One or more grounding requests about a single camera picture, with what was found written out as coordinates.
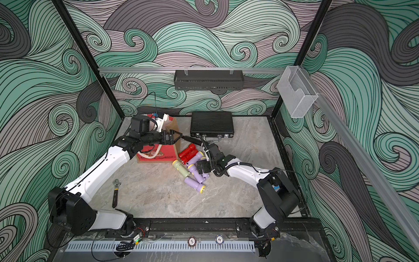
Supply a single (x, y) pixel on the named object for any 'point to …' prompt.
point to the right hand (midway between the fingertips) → (203, 166)
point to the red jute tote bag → (166, 153)
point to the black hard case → (212, 124)
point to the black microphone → (195, 141)
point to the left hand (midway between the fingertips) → (176, 132)
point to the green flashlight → (181, 168)
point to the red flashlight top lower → (185, 155)
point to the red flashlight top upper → (191, 147)
